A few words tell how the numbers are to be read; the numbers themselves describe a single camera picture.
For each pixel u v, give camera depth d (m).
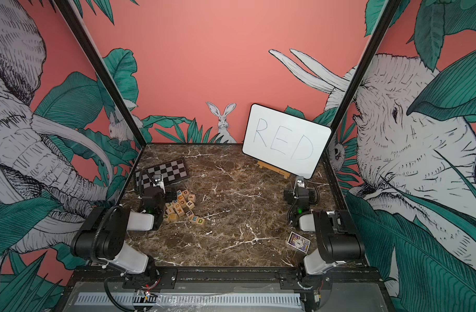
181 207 0.92
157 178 0.82
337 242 0.45
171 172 1.04
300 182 0.81
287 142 0.96
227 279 0.75
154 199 0.72
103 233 0.43
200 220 0.86
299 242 0.82
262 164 1.07
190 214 0.88
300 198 0.72
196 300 0.70
